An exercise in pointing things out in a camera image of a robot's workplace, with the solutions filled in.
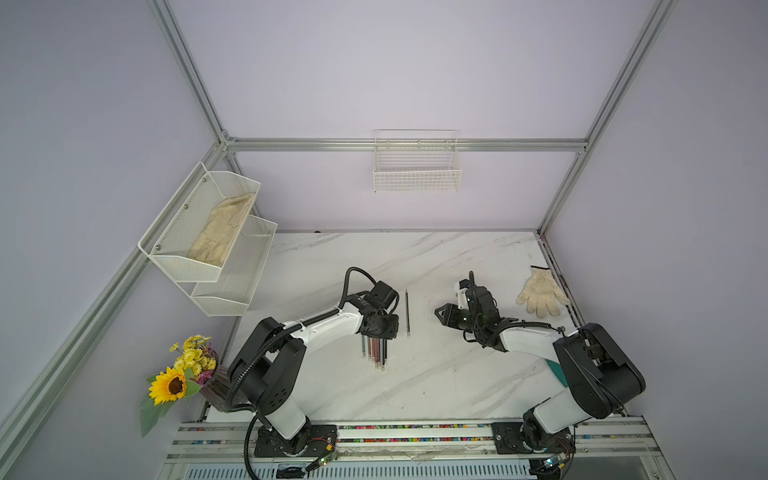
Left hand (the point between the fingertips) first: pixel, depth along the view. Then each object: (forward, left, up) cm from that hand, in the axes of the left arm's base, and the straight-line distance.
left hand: (389, 334), depth 89 cm
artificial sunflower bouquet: (-17, +41, +21) cm, 49 cm away
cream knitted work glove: (+19, -53, -5) cm, 57 cm away
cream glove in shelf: (+15, +46, +27) cm, 56 cm away
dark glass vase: (-19, +40, +11) cm, 46 cm away
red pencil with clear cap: (-3, +6, -3) cm, 7 cm away
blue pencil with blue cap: (-5, +3, -4) cm, 7 cm away
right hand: (+7, -16, -1) cm, 17 cm away
